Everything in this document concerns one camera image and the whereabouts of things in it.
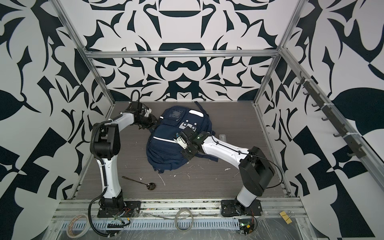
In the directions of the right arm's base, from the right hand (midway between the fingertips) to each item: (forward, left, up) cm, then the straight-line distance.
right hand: (187, 150), depth 85 cm
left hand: (+23, +19, -3) cm, 30 cm away
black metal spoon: (-17, +19, -6) cm, 26 cm away
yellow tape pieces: (-31, -47, -9) cm, 57 cm away
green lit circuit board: (-34, -28, -10) cm, 45 cm away
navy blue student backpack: (0, +13, -3) cm, 14 cm away
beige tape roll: (-36, +46, -6) cm, 59 cm away
